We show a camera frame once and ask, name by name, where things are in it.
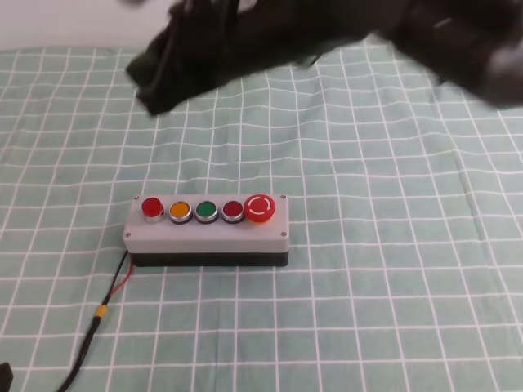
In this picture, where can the red emergency stop button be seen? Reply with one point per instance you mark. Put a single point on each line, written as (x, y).
(259, 208)

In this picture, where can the yellow push button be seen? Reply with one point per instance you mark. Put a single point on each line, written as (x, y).
(180, 212)

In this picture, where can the cyan checkered tablecloth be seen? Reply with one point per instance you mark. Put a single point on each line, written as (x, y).
(405, 207)

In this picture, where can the grey black button switch box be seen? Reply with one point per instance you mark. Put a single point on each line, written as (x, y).
(218, 244)

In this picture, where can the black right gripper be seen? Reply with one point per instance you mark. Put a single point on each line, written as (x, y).
(209, 43)

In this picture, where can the red indicator lamp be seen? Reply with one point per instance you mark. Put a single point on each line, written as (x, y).
(152, 210)

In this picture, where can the green push button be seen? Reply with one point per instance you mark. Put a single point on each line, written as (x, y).
(206, 212)

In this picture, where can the dark red push button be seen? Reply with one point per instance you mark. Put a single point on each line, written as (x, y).
(232, 212)

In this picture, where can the black object at corner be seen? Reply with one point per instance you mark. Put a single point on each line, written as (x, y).
(6, 377)

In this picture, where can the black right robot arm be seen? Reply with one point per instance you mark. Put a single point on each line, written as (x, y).
(476, 45)

